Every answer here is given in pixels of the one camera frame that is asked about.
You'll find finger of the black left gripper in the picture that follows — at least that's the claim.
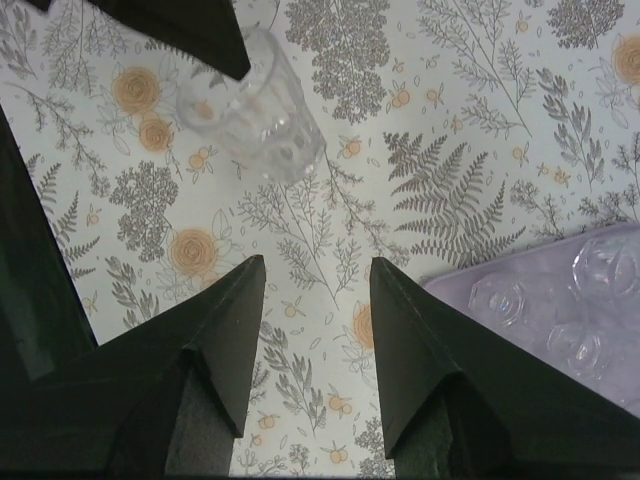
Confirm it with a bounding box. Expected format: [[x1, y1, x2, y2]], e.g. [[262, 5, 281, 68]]
[[24, 0, 252, 81]]

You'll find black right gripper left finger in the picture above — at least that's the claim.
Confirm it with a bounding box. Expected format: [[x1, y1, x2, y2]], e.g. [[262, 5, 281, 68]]
[[1, 255, 266, 475]]

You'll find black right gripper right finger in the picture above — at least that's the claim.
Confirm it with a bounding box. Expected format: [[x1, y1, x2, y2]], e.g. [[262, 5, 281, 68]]
[[370, 257, 639, 475]]

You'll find clear faceted glass extra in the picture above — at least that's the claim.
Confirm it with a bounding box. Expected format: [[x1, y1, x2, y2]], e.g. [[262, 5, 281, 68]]
[[176, 26, 326, 183]]

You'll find lilac plastic tray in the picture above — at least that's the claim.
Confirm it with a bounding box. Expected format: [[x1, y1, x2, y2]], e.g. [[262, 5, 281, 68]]
[[420, 224, 639, 415]]

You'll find floral patterned tablecloth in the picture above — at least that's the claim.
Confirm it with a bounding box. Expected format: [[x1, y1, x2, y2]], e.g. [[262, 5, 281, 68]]
[[1, 1, 639, 476]]

